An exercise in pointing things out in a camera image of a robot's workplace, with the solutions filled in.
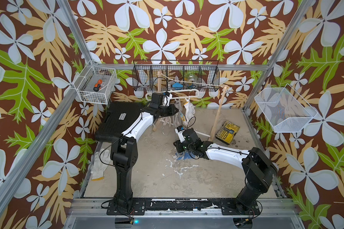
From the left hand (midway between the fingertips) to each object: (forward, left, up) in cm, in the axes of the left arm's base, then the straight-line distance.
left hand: (179, 107), depth 89 cm
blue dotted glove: (-23, -3, -20) cm, 31 cm away
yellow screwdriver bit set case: (-5, -36, -20) cm, 41 cm away
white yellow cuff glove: (+5, -8, -6) cm, 11 cm away
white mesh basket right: (-5, -61, +5) cm, 61 cm away
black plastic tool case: (+7, +46, -17) cm, 49 cm away
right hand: (-18, +4, -13) cm, 22 cm away
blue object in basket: (+16, +1, +5) cm, 17 cm away
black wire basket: (+23, +2, +9) cm, 25 cm away
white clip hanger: (+26, -16, -12) cm, 33 cm away
